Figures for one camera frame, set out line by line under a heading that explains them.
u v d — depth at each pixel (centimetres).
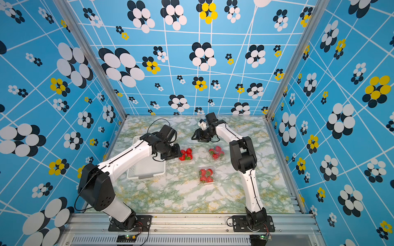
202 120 96
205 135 90
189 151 98
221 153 95
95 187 43
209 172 89
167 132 67
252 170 61
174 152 74
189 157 94
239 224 72
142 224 73
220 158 94
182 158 94
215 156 94
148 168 87
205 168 92
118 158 50
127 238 72
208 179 85
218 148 98
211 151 97
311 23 73
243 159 61
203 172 88
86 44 81
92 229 77
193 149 99
